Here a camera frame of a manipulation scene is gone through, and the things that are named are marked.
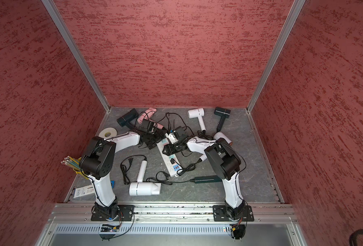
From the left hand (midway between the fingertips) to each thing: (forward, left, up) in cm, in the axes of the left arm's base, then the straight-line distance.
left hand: (163, 141), depth 98 cm
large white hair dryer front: (-30, +9, +3) cm, 31 cm away
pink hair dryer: (+22, +14, +2) cm, 26 cm away
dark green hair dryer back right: (+26, -43, +1) cm, 50 cm away
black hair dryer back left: (+17, +28, +2) cm, 33 cm away
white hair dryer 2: (+3, -35, +3) cm, 36 cm away
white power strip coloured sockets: (-14, -6, 0) cm, 15 cm away
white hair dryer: (+25, -24, +1) cm, 34 cm away
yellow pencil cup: (-20, +42, +11) cm, 48 cm away
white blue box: (-30, +38, -1) cm, 49 cm away
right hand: (-7, -3, -2) cm, 8 cm away
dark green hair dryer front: (-23, -27, -2) cm, 36 cm away
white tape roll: (+8, +40, -2) cm, 41 cm away
